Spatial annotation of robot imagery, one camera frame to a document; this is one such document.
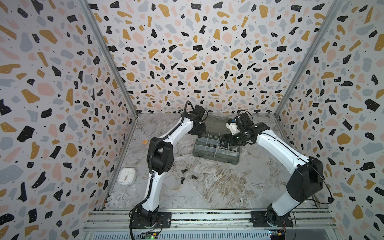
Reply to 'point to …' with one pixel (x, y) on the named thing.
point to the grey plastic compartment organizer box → (208, 146)
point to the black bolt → (194, 177)
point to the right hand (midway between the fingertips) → (223, 140)
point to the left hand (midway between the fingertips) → (202, 129)
